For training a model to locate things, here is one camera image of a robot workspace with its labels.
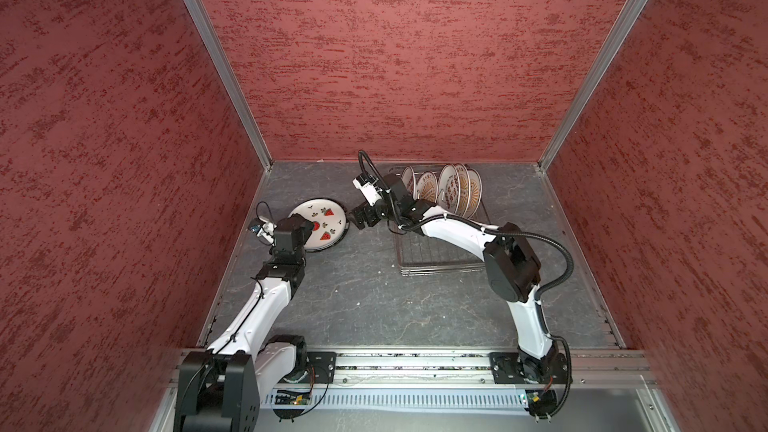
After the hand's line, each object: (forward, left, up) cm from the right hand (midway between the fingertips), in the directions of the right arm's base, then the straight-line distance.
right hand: (355, 212), depth 89 cm
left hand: (-5, +17, -1) cm, 18 cm away
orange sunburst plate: (+11, -31, -4) cm, 33 cm away
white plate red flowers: (+19, -18, -7) cm, 27 cm away
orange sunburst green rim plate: (+5, -38, +2) cm, 38 cm away
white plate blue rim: (+13, -24, -4) cm, 27 cm away
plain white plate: (+4, +10, -12) cm, 16 cm away
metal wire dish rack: (-9, -19, -12) cm, 25 cm away
